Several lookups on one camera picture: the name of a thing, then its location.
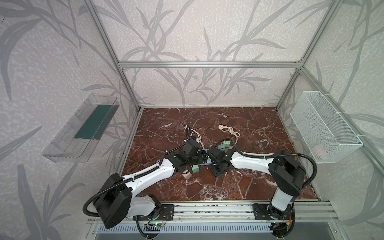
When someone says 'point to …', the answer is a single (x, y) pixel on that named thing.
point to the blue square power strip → (209, 162)
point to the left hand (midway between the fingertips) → (207, 152)
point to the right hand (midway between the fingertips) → (214, 166)
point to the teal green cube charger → (222, 147)
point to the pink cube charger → (187, 174)
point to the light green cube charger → (226, 143)
